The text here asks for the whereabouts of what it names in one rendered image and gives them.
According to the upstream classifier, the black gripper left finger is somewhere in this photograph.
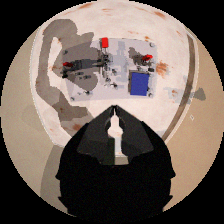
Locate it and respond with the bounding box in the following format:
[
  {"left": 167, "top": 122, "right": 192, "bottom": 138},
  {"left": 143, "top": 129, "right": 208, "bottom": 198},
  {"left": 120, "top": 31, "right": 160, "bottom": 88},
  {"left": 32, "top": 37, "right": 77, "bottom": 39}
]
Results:
[{"left": 55, "top": 105, "right": 115, "bottom": 180}]

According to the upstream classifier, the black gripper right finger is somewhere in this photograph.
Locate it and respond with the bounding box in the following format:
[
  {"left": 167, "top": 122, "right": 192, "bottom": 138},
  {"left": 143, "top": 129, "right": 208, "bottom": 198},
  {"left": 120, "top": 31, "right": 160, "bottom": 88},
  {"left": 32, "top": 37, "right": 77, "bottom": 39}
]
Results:
[{"left": 114, "top": 105, "right": 176, "bottom": 179}]

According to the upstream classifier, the blue flat rectangular plate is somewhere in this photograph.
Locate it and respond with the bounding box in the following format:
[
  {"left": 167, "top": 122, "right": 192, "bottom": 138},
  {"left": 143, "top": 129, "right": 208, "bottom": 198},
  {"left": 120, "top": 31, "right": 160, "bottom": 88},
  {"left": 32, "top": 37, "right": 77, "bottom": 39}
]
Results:
[{"left": 130, "top": 72, "right": 149, "bottom": 96}]

